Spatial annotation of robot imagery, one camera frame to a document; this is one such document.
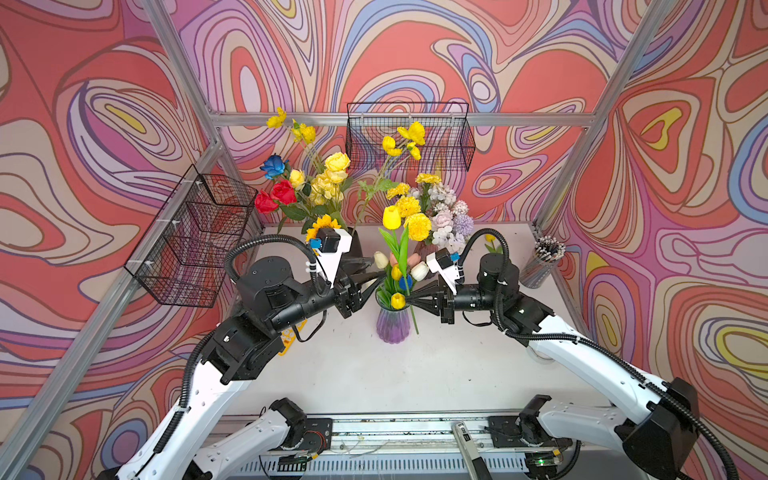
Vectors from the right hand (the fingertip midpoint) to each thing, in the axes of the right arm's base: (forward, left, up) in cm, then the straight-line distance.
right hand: (409, 307), depth 65 cm
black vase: (+30, +14, -13) cm, 36 cm away
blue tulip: (+2, +1, +6) cm, 7 cm away
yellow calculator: (+6, +35, -26) cm, 44 cm away
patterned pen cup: (+27, -46, -14) cm, 55 cm away
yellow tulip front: (+39, -37, -28) cm, 61 cm away
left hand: (-1, +6, +15) cm, 16 cm away
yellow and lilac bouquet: (+34, -9, -2) cm, 36 cm away
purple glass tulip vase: (+10, +4, -29) cm, 31 cm away
